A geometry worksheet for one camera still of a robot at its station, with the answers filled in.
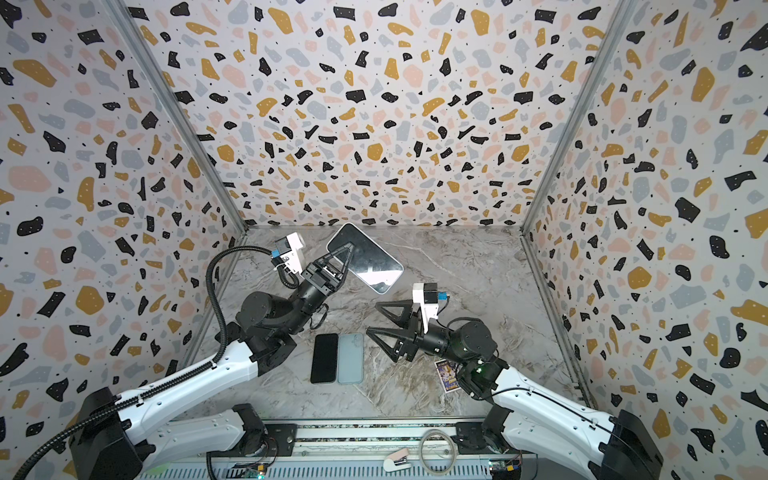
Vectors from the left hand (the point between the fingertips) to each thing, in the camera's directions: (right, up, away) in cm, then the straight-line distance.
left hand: (350, 245), depth 54 cm
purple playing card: (+22, -35, +29) cm, 51 cm away
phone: (-13, -33, +31) cm, 47 cm away
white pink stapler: (+8, -50, +16) cm, 53 cm away
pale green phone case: (-6, -32, +34) cm, 47 cm away
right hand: (+4, -14, +2) cm, 15 cm away
